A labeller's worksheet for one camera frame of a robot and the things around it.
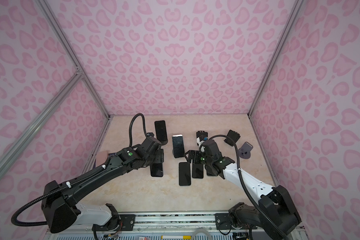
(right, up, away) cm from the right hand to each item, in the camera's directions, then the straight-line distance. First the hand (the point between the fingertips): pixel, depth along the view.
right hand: (190, 154), depth 82 cm
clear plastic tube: (+4, -34, -10) cm, 36 cm away
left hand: (-16, +2, -3) cm, 17 cm away
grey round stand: (+35, -1, +14) cm, 38 cm away
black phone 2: (-18, -7, -5) cm, 20 cm away
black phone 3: (+4, -12, +9) cm, 15 cm away
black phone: (-19, +12, +16) cm, 28 cm away
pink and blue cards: (-59, -6, +19) cm, 62 cm away
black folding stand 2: (+30, +9, +19) cm, 37 cm away
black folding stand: (+9, +9, +24) cm, 27 cm away
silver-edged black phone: (-7, +3, +12) cm, 15 cm away
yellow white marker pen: (-7, -36, -13) cm, 39 cm away
